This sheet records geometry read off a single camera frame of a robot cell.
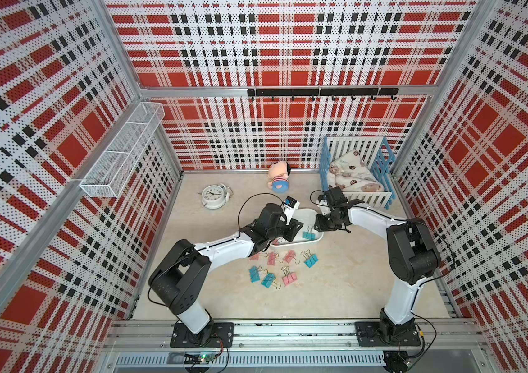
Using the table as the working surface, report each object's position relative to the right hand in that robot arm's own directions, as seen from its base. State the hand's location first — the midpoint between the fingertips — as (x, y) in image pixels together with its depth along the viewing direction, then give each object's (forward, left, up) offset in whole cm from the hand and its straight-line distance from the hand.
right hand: (321, 224), depth 96 cm
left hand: (-4, +9, +8) cm, 13 cm away
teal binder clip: (-19, +27, -2) cm, 34 cm away
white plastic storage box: (+3, +6, +1) cm, 7 cm away
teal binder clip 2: (-15, +5, -3) cm, 16 cm away
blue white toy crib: (+35, -32, +5) cm, 48 cm away
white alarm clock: (+15, +47, +1) cm, 49 cm away
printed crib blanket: (+31, -18, -2) cm, 36 cm away
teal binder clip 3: (-22, +22, -2) cm, 31 cm away
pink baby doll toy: (+26, +18, +3) cm, 32 cm away
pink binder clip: (-13, +21, -3) cm, 25 cm away
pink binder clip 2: (-12, +14, -3) cm, 19 cm away
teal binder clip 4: (-3, +5, -3) cm, 7 cm away
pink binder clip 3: (-13, +28, -3) cm, 31 cm away
